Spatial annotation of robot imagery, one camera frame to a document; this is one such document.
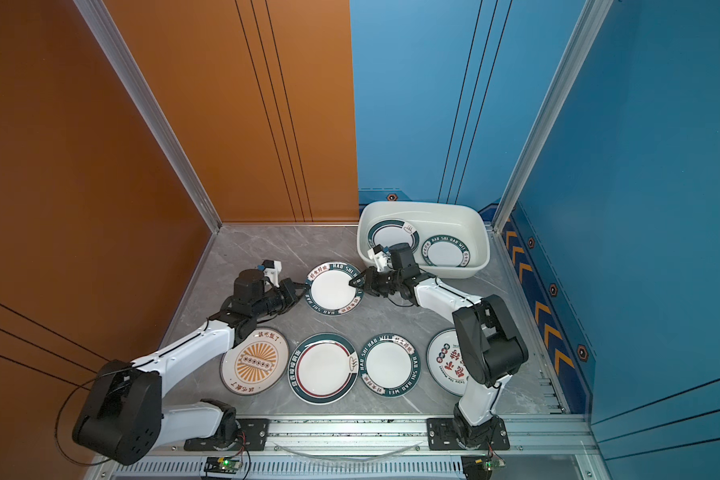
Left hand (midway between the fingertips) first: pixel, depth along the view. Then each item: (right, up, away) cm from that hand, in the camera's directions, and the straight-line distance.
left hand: (312, 284), depth 84 cm
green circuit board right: (+42, -42, -14) cm, 61 cm away
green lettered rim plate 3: (+22, -23, -1) cm, 31 cm away
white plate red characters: (+38, -23, 0) cm, 44 cm away
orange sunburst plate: (-16, -23, +1) cm, 28 cm away
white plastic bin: (+52, +21, +31) cm, 64 cm away
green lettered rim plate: (+5, -3, +1) cm, 5 cm away
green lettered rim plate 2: (+44, +9, +26) cm, 52 cm away
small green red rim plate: (+24, +17, +31) cm, 42 cm away
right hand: (+10, -1, +2) cm, 11 cm away
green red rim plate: (+3, -24, -1) cm, 24 cm away
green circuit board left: (-19, -42, -13) cm, 48 cm away
